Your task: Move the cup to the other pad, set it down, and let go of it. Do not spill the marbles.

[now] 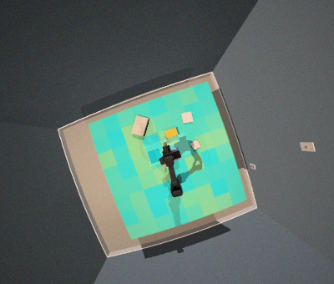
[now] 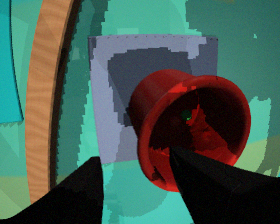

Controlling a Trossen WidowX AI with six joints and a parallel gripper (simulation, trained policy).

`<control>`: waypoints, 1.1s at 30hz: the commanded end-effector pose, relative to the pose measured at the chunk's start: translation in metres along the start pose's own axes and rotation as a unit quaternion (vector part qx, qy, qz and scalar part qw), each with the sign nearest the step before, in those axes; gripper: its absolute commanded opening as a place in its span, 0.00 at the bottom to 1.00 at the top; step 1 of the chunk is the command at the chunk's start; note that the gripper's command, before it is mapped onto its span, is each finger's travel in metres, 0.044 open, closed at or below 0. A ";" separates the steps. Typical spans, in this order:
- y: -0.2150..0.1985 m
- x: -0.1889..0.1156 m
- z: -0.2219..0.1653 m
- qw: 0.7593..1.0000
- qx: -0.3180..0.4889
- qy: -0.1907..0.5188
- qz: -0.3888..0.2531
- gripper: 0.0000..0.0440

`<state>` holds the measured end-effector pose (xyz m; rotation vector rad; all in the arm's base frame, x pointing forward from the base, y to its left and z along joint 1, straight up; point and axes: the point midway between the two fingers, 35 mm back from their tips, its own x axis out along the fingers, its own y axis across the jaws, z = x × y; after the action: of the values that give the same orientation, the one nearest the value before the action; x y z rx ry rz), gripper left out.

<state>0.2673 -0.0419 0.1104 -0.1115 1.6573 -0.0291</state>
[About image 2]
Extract brown long rectangular bar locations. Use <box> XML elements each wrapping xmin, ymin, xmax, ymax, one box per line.
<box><xmin>24</xmin><ymin>0</ymin><xmax>81</xmax><ymax>205</ymax></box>

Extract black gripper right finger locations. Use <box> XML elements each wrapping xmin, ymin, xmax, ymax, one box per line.
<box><xmin>169</xmin><ymin>145</ymin><xmax>280</xmax><ymax>224</ymax></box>

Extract red cup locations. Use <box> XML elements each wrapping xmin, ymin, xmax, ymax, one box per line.
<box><xmin>129</xmin><ymin>68</ymin><xmax>252</xmax><ymax>192</ymax></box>

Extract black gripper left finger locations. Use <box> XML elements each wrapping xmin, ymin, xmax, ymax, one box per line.
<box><xmin>0</xmin><ymin>156</ymin><xmax>104</xmax><ymax>224</ymax></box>

